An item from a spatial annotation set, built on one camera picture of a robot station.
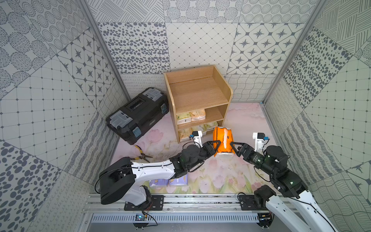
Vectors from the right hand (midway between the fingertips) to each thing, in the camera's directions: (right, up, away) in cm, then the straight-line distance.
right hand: (233, 147), depth 70 cm
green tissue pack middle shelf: (-25, +14, +13) cm, 32 cm away
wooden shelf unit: (-17, +26, +9) cm, 32 cm away
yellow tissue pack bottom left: (-26, +3, +24) cm, 35 cm away
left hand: (-6, +4, -1) cm, 7 cm away
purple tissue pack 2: (-26, -20, +6) cm, 33 cm away
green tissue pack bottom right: (-9, +8, +28) cm, 30 cm away
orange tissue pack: (-4, +5, +2) cm, 7 cm away
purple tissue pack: (-38, -21, +7) cm, 44 cm away
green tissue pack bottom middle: (-13, +7, +26) cm, 30 cm away
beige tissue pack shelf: (-16, +16, +16) cm, 28 cm away
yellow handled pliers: (-52, -11, +20) cm, 57 cm away
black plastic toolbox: (-56, +13, +18) cm, 60 cm away
